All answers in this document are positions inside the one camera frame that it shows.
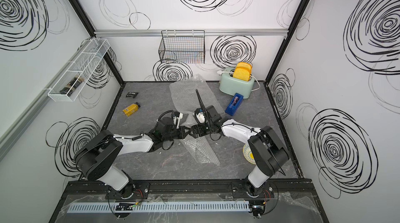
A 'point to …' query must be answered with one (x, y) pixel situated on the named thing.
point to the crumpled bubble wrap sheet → (185, 99)
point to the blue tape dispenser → (234, 104)
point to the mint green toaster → (229, 84)
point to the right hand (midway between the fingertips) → (195, 131)
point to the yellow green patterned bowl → (248, 154)
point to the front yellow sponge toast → (241, 74)
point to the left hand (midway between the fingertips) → (191, 130)
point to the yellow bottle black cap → (132, 109)
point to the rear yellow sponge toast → (245, 64)
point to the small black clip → (133, 94)
